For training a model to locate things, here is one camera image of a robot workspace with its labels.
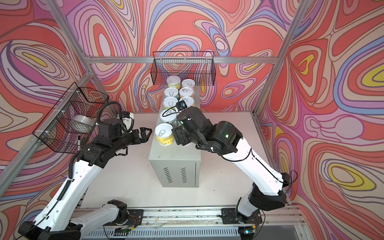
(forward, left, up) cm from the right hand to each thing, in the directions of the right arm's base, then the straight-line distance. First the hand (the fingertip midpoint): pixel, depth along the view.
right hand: (185, 131), depth 60 cm
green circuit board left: (-30, +33, -38) cm, 59 cm away
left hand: (+7, +19, -7) cm, 22 cm away
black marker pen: (+6, +54, -12) cm, 56 cm away
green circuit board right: (-31, -28, -39) cm, 58 cm away
